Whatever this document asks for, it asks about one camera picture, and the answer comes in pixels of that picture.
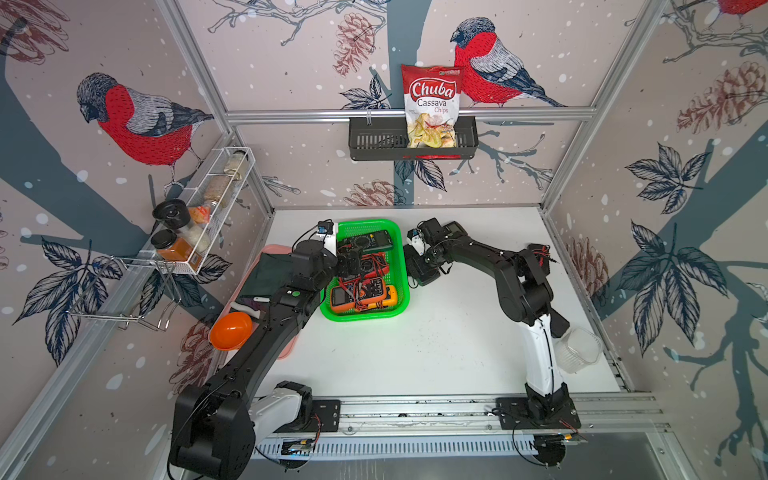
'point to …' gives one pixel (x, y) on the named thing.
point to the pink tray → (291, 349)
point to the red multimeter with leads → (371, 265)
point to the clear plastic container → (576, 348)
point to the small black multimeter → (541, 254)
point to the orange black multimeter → (354, 298)
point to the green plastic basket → (397, 274)
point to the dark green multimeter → (372, 241)
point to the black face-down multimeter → (418, 267)
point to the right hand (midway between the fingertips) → (417, 263)
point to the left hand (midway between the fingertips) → (351, 241)
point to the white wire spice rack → (210, 203)
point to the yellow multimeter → (391, 296)
